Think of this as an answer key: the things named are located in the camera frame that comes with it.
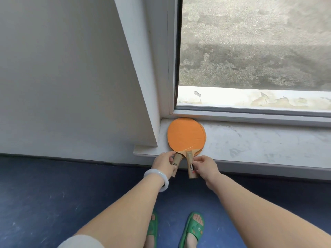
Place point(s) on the person's left hand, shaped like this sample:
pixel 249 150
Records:
pixel 163 163

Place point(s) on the person's right hand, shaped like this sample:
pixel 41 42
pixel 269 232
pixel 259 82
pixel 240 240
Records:
pixel 207 169

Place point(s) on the orange table tennis paddle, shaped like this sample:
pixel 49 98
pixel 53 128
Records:
pixel 180 157
pixel 185 134

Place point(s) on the person's left forearm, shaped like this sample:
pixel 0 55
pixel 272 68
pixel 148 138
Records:
pixel 124 216

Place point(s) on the person's right forearm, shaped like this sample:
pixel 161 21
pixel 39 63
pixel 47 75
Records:
pixel 258 216

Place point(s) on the person's right foot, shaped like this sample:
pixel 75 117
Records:
pixel 198 219

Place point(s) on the person's foot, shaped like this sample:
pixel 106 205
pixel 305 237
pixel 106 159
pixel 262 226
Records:
pixel 198 219
pixel 150 241

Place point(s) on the person's left foot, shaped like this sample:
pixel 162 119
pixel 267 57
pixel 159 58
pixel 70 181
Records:
pixel 150 241

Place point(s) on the white jade bangle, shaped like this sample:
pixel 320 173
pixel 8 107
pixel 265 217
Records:
pixel 155 170

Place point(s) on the white window sill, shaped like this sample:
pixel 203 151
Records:
pixel 258 147

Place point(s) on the green right slipper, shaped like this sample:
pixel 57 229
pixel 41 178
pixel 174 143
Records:
pixel 191 228

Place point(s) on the green slipper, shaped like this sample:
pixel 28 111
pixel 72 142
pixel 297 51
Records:
pixel 191 228
pixel 154 229

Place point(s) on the green left slipper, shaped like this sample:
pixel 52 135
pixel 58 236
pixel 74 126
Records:
pixel 154 229

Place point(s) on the white shirt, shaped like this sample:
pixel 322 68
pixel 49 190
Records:
pixel 80 242

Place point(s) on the white framed window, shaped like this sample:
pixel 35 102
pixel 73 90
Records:
pixel 245 49

